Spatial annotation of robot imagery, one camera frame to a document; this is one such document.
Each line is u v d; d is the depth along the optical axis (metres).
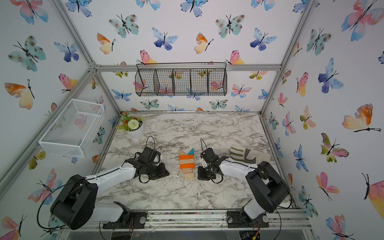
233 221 0.73
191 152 0.98
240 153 0.99
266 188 0.44
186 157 0.96
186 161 0.93
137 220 0.74
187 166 0.93
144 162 0.69
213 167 0.65
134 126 0.92
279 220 0.71
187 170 0.91
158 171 0.77
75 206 0.42
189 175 0.89
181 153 0.96
